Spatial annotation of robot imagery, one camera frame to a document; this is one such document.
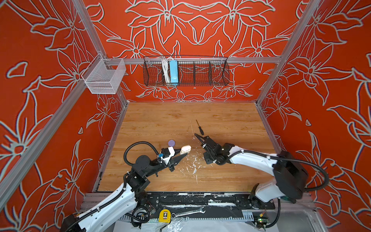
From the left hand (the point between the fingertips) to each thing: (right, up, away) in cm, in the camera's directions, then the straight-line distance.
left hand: (184, 150), depth 65 cm
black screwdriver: (+12, +6, +38) cm, 41 cm away
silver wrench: (-5, -33, +4) cm, 34 cm away
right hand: (+13, -9, +22) cm, 27 cm away
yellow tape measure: (-9, -33, +3) cm, 34 cm away
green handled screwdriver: (+57, -28, +7) cm, 64 cm away
